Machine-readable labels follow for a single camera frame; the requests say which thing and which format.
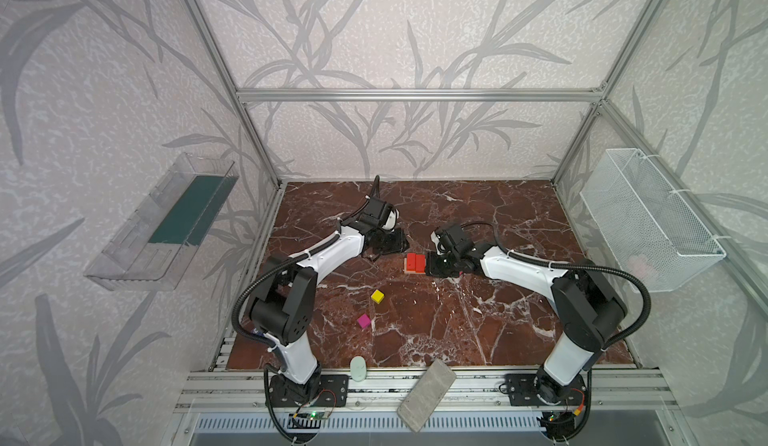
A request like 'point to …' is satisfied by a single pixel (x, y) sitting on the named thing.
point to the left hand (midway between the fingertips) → (410, 236)
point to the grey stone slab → (423, 401)
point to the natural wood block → (413, 272)
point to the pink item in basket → (638, 265)
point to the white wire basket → (655, 235)
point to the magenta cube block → (364, 320)
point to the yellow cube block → (377, 296)
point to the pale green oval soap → (358, 368)
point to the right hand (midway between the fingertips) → (423, 259)
